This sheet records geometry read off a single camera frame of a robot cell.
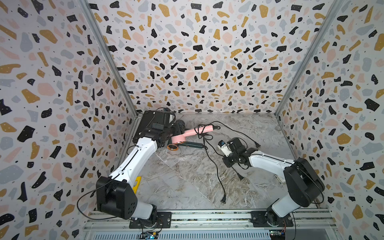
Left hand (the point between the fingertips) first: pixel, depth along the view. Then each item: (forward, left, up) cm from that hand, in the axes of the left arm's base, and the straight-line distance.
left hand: (181, 126), depth 82 cm
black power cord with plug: (-20, -34, -23) cm, 46 cm away
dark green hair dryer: (+16, +3, -19) cm, 25 cm away
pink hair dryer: (-7, -1, 0) cm, 7 cm away
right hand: (-10, -25, -20) cm, 33 cm away
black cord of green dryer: (-4, -11, +4) cm, 13 cm away
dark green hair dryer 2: (0, +6, -20) cm, 21 cm away
